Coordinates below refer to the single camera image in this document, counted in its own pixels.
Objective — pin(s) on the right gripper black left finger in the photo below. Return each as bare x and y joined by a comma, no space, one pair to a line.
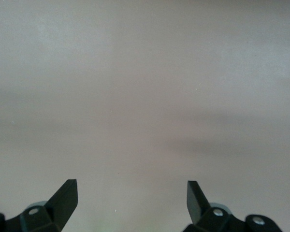
60,205

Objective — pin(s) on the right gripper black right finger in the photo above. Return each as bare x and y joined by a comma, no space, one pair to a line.
198,207

